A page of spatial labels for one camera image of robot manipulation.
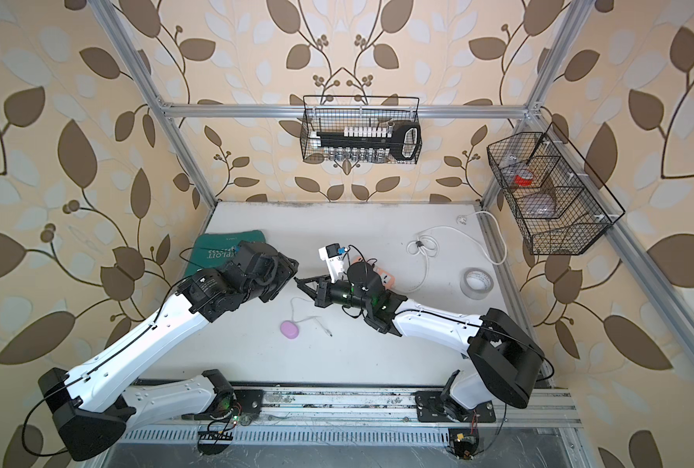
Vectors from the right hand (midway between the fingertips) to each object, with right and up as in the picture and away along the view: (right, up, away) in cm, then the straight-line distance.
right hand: (298, 285), depth 73 cm
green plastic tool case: (-33, +7, +27) cm, 43 cm away
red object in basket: (+61, +28, +8) cm, 68 cm away
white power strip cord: (+41, +9, +35) cm, 55 cm away
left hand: (-1, +5, 0) cm, 5 cm away
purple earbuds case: (-5, -16, +14) cm, 22 cm away
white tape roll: (+55, -4, +24) cm, 60 cm away
